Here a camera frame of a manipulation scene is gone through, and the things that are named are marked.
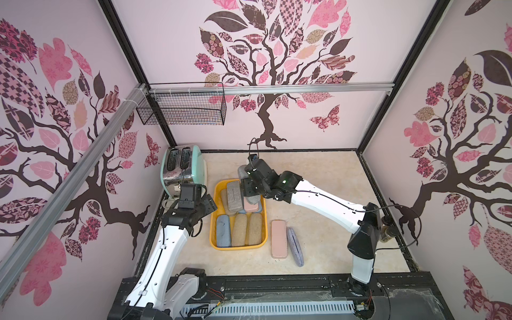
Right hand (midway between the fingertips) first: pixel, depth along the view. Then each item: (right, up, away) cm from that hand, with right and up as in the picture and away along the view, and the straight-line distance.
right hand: (245, 182), depth 77 cm
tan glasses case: (-12, -9, +18) cm, 24 cm away
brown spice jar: (+59, -24, +6) cm, 64 cm away
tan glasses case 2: (-4, -21, +9) cm, 23 cm away
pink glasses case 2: (+14, -25, +7) cm, 30 cm away
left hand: (-16, -11, +2) cm, 20 cm away
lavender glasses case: (+20, -26, +2) cm, 33 cm away
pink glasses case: (+1, -12, +12) cm, 18 cm away
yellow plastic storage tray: (-15, -3, +21) cm, 26 cm away
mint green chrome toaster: (-30, +7, +13) cm, 34 cm away
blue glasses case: (-2, -15, +15) cm, 21 cm away
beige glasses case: (+3, -22, +8) cm, 23 cm away
